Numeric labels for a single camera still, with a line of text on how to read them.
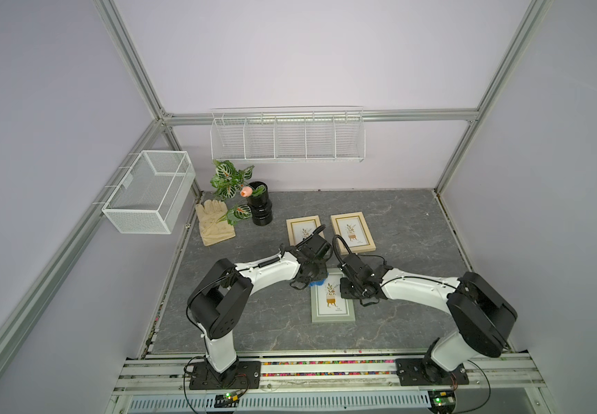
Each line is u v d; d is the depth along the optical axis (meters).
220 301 0.47
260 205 1.02
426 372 0.66
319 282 0.88
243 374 0.74
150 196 0.82
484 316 0.43
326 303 0.87
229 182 0.83
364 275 0.69
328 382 0.74
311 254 0.71
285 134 0.99
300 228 1.06
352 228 1.07
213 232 1.08
